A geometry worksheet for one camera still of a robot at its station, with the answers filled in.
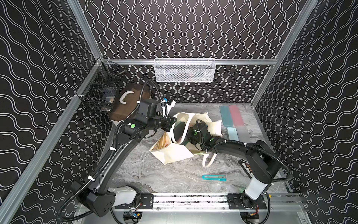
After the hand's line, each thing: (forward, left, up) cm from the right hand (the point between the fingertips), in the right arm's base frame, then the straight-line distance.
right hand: (183, 131), depth 89 cm
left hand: (-7, +3, +23) cm, 24 cm away
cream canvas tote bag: (-20, +4, +17) cm, 27 cm away
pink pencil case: (+19, -42, -9) cm, 47 cm away
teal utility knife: (-24, -21, -12) cm, 34 cm away
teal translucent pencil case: (+23, -35, -11) cm, 43 cm away
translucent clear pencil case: (+6, -44, -12) cm, 46 cm away
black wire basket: (+22, +57, +13) cm, 62 cm away
